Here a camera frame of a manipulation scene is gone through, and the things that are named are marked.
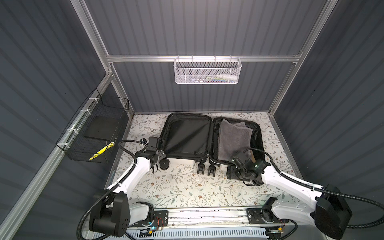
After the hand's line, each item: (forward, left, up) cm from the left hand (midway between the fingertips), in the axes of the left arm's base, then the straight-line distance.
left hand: (153, 156), depth 86 cm
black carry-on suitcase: (+13, -25, -1) cm, 28 cm away
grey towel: (+8, -49, +3) cm, 50 cm away
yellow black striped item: (-3, +17, +17) cm, 24 cm away
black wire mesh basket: (-7, +28, +23) cm, 37 cm away
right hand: (-12, -45, -4) cm, 47 cm away
